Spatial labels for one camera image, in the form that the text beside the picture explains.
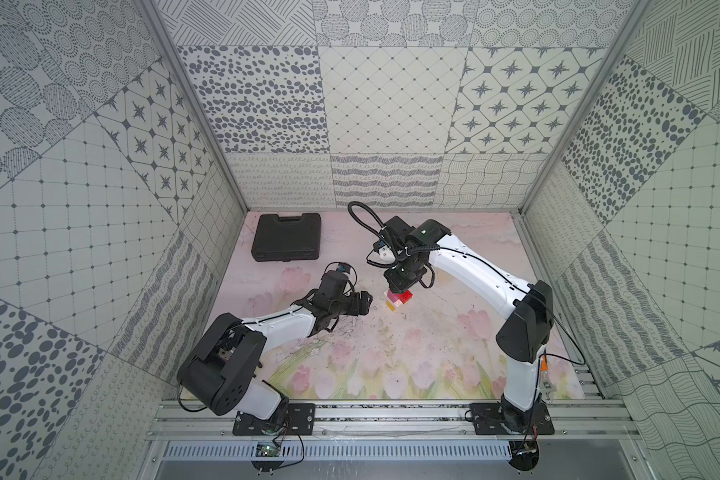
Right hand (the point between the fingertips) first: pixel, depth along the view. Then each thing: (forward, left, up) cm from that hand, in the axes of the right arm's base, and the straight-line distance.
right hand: (401, 288), depth 81 cm
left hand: (+1, +9, -9) cm, 12 cm away
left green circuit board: (-36, +33, -17) cm, 52 cm away
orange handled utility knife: (-17, -40, -17) cm, 47 cm away
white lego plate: (+1, 0, -10) cm, 10 cm away
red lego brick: (-2, -1, 0) cm, 3 cm away
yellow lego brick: (+1, +2, -14) cm, 15 cm away
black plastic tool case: (+29, +44, -13) cm, 54 cm away
